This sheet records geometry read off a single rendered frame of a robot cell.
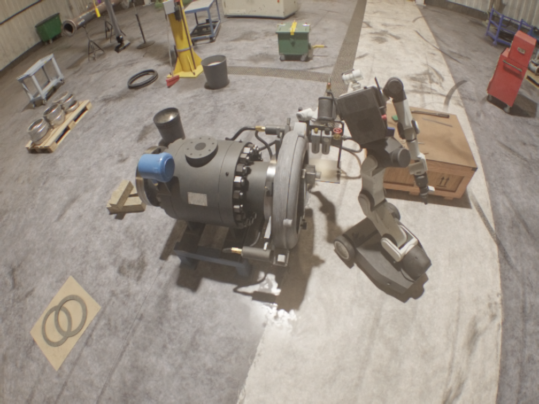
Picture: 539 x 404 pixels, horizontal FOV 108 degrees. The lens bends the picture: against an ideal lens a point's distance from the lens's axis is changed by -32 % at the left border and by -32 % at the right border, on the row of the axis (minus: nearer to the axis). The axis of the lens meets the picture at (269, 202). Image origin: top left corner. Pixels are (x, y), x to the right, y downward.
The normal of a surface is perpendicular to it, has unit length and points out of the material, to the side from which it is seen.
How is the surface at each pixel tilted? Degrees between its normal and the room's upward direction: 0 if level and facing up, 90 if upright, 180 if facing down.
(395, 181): 90
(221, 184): 40
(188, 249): 0
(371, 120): 81
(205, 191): 52
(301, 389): 0
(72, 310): 0
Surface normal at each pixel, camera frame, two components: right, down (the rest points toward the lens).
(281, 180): -0.17, -0.10
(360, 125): -0.28, 0.66
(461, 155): -0.08, -0.62
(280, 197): -0.19, 0.14
